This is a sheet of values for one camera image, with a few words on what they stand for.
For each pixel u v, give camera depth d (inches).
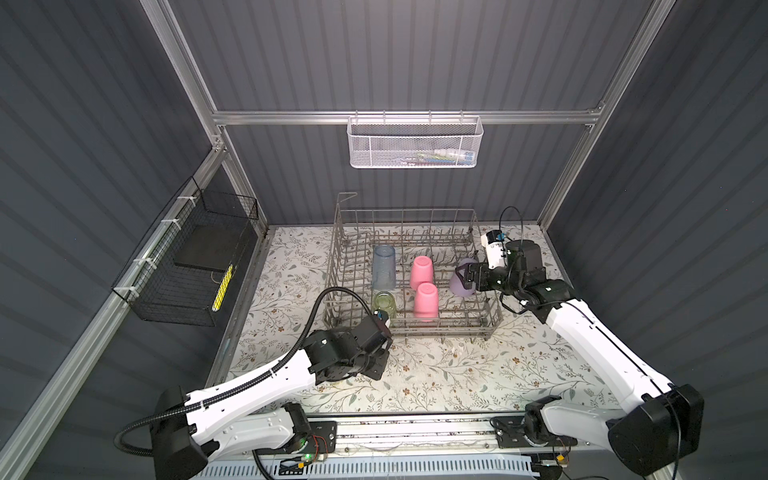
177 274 28.3
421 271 36.2
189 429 15.4
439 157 36.0
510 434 28.9
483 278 27.3
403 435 29.6
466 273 27.5
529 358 34.1
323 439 28.5
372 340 21.4
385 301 31.3
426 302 33.9
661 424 15.0
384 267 37.1
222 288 27.3
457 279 29.8
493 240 27.3
